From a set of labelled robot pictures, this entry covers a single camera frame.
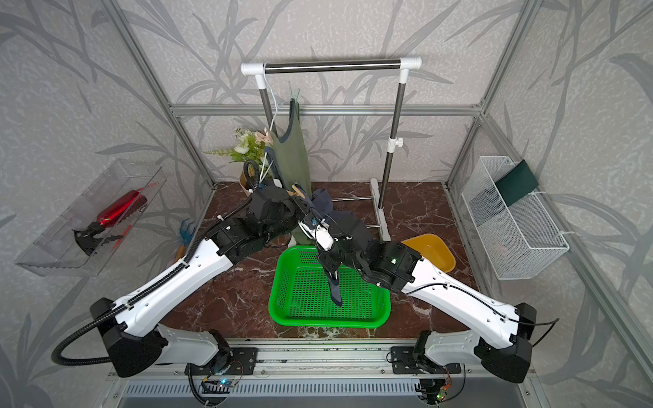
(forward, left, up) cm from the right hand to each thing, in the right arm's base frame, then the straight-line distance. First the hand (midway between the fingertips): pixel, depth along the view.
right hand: (317, 237), depth 66 cm
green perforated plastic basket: (-4, +8, -30) cm, 31 cm away
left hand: (+9, +1, +2) cm, 9 cm away
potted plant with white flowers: (+39, +28, 0) cm, 48 cm away
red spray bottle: (-2, +56, +4) cm, 56 cm away
